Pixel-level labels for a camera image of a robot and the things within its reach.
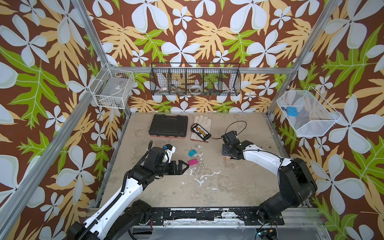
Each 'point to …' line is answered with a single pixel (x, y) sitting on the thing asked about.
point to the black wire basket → (195, 79)
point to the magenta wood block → (193, 162)
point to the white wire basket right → (310, 115)
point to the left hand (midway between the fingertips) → (182, 164)
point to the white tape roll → (195, 88)
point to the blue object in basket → (292, 111)
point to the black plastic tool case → (163, 126)
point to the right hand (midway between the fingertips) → (226, 149)
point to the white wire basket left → (112, 88)
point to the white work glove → (205, 122)
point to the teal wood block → (192, 152)
